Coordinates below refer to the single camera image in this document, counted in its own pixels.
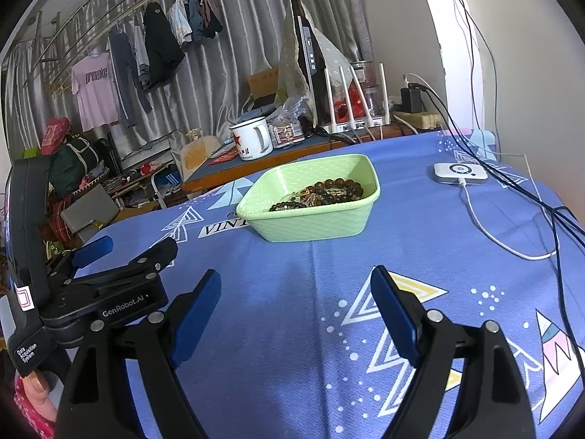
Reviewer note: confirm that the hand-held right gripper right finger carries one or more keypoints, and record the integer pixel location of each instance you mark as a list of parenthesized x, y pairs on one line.
[(395, 320)]

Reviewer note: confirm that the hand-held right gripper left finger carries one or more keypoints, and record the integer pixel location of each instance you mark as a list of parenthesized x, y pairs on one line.
[(196, 320)]

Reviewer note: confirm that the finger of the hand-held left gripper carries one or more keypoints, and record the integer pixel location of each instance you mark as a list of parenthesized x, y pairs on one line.
[(146, 260), (93, 247)]

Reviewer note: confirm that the green plastic basket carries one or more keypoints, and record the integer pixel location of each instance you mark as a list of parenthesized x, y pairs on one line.
[(315, 226)]

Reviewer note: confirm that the person's left forearm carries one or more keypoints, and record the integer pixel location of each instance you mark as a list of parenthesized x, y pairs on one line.
[(25, 418)]

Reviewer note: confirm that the person's left hand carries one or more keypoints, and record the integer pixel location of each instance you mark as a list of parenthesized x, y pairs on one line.
[(39, 391)]

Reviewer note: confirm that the grey flat box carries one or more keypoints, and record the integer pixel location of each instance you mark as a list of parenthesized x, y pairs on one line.
[(89, 210)]

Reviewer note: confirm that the dark green duffel bag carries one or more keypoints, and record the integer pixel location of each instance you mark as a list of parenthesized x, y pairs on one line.
[(73, 164)]

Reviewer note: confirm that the blue printed tablecloth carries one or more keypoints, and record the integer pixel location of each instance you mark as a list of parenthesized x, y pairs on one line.
[(297, 283)]

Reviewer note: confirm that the wooden desk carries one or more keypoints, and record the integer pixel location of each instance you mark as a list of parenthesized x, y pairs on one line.
[(215, 180)]

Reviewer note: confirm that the yellow-white packet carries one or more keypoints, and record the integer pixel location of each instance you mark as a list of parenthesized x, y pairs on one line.
[(196, 155)]

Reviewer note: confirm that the red booklet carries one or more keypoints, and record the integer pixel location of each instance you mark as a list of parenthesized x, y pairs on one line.
[(224, 160)]

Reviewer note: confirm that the pink t-shirt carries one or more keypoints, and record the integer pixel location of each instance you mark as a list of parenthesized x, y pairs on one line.
[(96, 96)]

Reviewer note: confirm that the white enamel mug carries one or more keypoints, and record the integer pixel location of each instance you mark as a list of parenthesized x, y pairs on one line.
[(249, 141)]

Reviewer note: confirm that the white flat device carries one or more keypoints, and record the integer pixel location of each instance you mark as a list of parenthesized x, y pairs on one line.
[(457, 171)]

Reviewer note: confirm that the blue-grey garment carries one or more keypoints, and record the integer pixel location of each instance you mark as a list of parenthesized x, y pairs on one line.
[(123, 68)]

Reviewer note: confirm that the red printed packet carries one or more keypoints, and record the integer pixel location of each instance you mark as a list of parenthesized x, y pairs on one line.
[(285, 135)]

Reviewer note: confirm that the beige power strip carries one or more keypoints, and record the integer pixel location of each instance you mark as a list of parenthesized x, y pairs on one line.
[(422, 121)]

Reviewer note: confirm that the white router with antennas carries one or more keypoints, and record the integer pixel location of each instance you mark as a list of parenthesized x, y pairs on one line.
[(347, 123)]

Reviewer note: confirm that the clear plastic bag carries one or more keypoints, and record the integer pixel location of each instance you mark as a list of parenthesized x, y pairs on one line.
[(285, 112)]

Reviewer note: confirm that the dark jacket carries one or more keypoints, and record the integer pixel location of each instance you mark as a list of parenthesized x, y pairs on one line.
[(160, 45)]

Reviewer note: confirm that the cardboard box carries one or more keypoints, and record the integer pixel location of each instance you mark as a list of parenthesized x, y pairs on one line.
[(263, 82)]

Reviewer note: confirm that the black charger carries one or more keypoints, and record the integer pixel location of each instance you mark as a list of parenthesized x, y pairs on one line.
[(411, 98)]

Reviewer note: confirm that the red plastic bag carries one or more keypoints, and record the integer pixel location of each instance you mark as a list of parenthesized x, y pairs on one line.
[(347, 103)]

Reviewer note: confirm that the metal clothes rack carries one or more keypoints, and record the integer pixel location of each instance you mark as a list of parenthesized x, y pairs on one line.
[(77, 7)]

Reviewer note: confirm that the glass jar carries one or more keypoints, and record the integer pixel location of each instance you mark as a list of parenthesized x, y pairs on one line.
[(365, 80)]

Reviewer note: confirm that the beige lace cover cloth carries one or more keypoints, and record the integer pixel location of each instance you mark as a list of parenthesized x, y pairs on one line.
[(288, 64)]

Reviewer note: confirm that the bundle of hanging clothes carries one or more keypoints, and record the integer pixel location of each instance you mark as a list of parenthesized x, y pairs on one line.
[(192, 20)]

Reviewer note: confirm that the black monitor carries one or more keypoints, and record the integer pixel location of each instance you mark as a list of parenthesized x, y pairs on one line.
[(305, 55)]

